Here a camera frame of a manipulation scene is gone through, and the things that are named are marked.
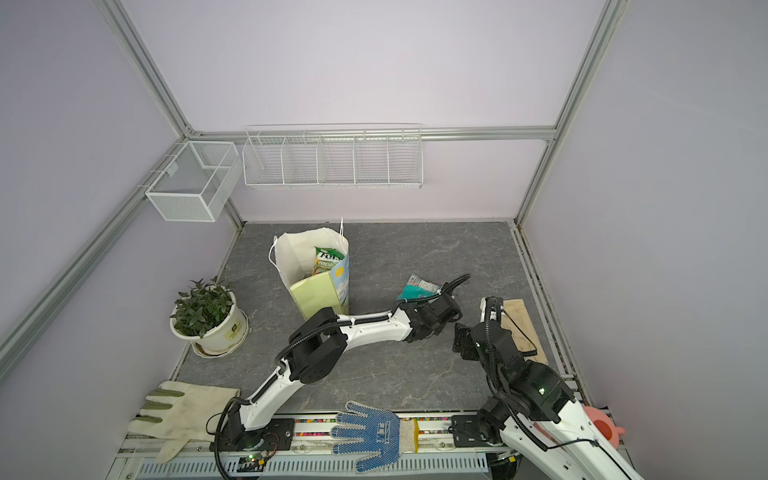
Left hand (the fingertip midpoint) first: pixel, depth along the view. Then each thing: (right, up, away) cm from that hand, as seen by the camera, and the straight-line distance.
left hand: (436, 314), depth 93 cm
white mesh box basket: (-78, +42, +4) cm, 88 cm away
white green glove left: (-70, -23, -15) cm, 75 cm away
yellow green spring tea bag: (-33, +17, -5) cm, 38 cm away
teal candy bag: (-6, +7, +4) cm, 10 cm away
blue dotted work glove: (-16, -26, -18) cm, 35 cm away
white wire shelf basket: (-17, +54, +14) cm, 59 cm away
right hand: (+6, +1, -20) cm, 21 cm away
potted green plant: (-62, +3, -16) cm, 64 cm away
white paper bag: (-34, +9, -15) cm, 38 cm away
